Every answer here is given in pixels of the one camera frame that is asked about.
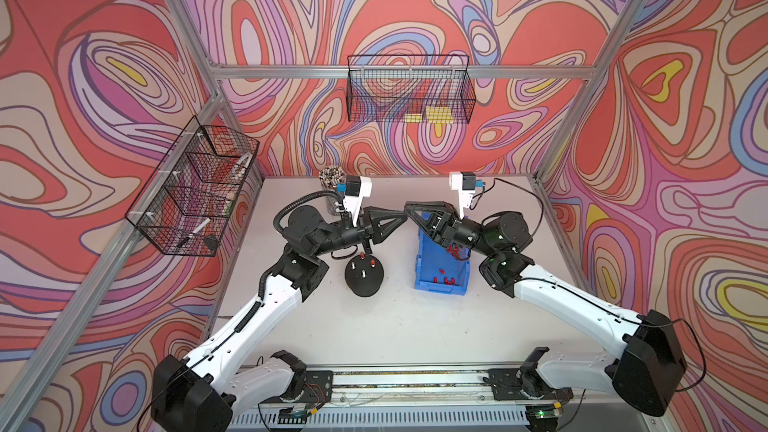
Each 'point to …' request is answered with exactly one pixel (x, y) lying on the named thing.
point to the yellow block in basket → (439, 114)
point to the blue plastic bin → (440, 267)
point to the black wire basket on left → (187, 202)
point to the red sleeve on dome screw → (362, 254)
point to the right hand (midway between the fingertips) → (403, 218)
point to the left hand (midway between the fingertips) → (407, 224)
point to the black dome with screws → (364, 274)
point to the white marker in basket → (197, 230)
